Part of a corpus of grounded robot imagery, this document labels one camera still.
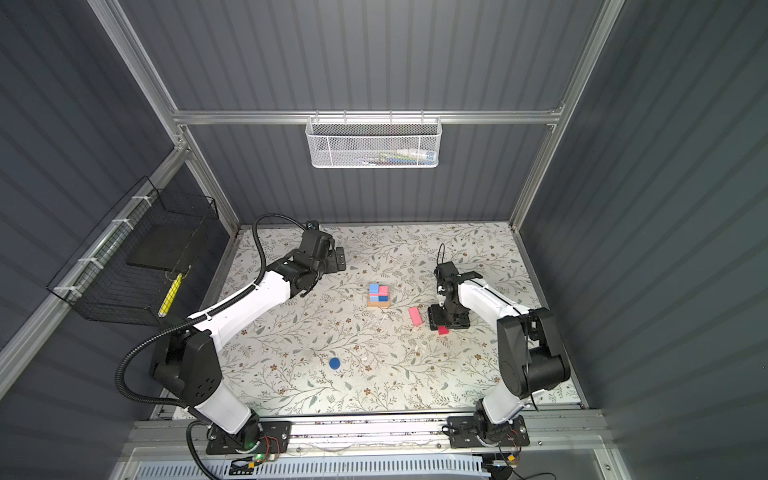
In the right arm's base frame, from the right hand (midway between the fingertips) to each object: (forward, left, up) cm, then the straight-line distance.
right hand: (446, 327), depth 90 cm
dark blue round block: (-10, +33, -2) cm, 35 cm away
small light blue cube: (+11, +22, +5) cm, 25 cm away
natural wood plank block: (+10, +18, -2) cm, 21 cm away
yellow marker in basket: (-4, +68, +26) cm, 73 cm away
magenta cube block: (-1, +1, 0) cm, 2 cm away
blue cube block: (+10, +20, +1) cm, 22 cm away
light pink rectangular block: (+12, +19, +2) cm, 23 cm away
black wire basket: (-4, +80, +32) cm, 86 cm away
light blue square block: (+10, +22, +1) cm, 25 cm away
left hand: (+16, +35, +17) cm, 42 cm away
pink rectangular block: (+5, +9, -3) cm, 11 cm away
